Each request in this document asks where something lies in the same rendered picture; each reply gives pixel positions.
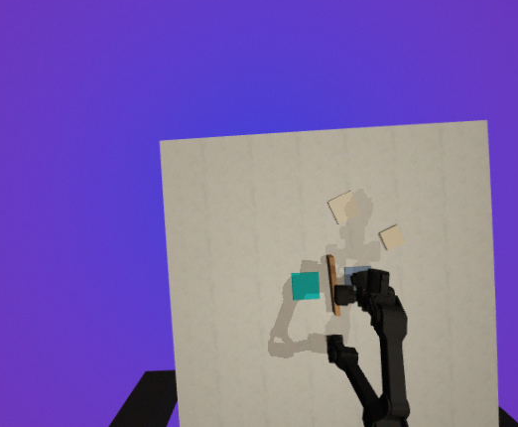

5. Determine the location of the orange wooden bar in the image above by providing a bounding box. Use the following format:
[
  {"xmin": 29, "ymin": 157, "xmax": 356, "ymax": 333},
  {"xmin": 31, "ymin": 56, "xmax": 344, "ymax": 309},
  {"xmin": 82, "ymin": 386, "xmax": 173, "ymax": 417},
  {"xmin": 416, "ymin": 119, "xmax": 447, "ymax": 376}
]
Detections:
[{"xmin": 326, "ymin": 254, "xmax": 341, "ymax": 316}]

